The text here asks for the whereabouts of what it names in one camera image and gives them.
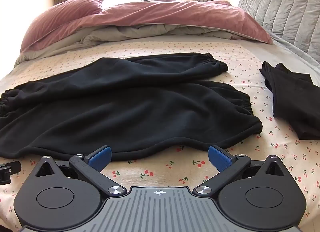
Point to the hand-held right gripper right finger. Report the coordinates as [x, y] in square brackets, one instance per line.
[220, 159]

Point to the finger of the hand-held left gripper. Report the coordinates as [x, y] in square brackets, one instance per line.
[10, 169]

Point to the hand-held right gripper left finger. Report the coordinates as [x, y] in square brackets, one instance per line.
[99, 159]

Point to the black pants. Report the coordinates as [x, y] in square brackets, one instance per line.
[130, 112]

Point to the cherry print bed sheet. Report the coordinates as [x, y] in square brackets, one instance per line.
[160, 169]

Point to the folded black garment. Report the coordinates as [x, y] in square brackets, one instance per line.
[292, 97]

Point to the grey bed cover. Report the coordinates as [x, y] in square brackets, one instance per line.
[292, 54]

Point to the pink velvet pillow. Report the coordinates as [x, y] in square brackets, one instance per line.
[62, 23]

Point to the pink and grey duvet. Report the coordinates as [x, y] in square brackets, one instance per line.
[175, 23]

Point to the grey quilted pillow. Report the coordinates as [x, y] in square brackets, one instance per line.
[285, 9]

